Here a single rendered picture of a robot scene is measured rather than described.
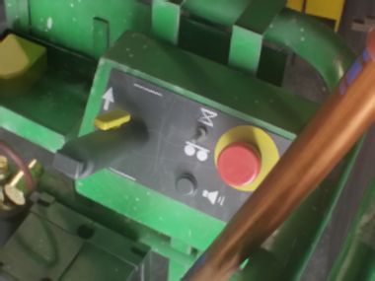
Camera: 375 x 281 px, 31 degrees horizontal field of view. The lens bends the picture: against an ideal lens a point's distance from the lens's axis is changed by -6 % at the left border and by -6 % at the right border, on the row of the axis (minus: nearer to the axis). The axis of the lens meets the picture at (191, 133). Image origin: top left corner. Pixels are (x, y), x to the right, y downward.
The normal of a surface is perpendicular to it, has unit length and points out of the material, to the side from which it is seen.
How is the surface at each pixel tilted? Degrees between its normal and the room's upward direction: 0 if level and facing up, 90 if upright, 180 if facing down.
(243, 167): 58
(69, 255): 0
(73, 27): 90
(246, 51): 90
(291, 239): 9
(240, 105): 0
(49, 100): 0
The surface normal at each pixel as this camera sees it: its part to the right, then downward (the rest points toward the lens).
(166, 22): -0.45, 0.64
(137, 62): 0.07, -0.67
